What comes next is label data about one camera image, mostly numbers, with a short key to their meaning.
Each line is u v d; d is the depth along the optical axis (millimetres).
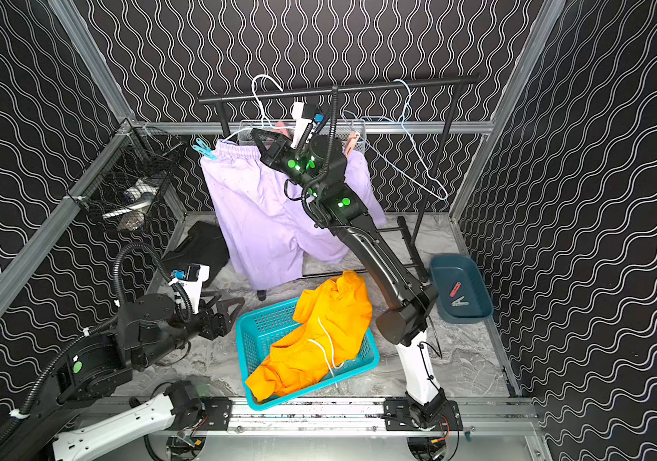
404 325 490
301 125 552
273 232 867
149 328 422
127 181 926
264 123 576
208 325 524
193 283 525
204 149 648
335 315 830
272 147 577
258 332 874
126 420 574
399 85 618
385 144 1007
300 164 547
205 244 1043
